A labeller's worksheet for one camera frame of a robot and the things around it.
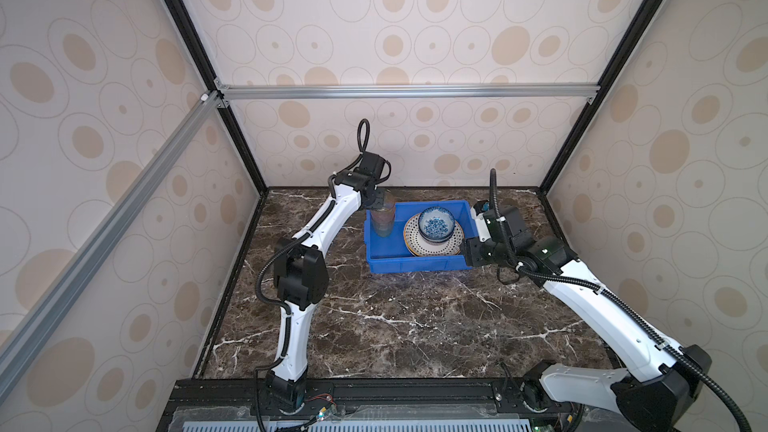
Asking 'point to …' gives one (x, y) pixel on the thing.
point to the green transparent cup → (383, 227)
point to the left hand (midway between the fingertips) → (380, 193)
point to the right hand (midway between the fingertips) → (472, 243)
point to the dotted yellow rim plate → (419, 246)
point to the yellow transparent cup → (383, 216)
